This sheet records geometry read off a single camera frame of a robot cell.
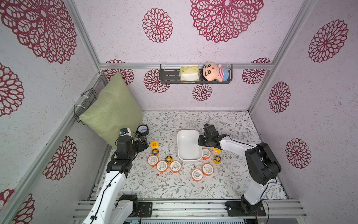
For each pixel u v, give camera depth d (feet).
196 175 2.80
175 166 2.88
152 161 2.97
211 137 2.45
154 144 3.22
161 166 2.90
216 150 3.13
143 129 3.47
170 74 3.26
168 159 3.02
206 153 3.08
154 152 3.13
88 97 2.61
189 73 2.95
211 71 2.79
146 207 2.45
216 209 2.50
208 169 2.87
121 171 1.69
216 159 3.02
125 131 2.21
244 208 2.14
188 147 3.19
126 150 1.87
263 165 1.60
